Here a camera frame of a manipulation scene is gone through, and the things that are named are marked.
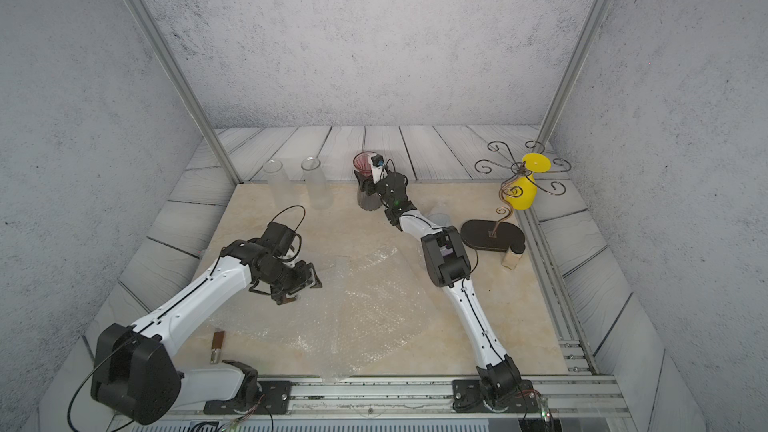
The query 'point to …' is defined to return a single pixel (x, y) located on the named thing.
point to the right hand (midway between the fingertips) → (364, 165)
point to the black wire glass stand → (492, 234)
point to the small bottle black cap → (513, 255)
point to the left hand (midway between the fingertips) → (318, 289)
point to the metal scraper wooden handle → (216, 347)
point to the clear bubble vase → (316, 186)
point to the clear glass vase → (281, 190)
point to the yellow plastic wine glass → (522, 193)
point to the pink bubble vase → (367, 188)
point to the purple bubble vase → (439, 215)
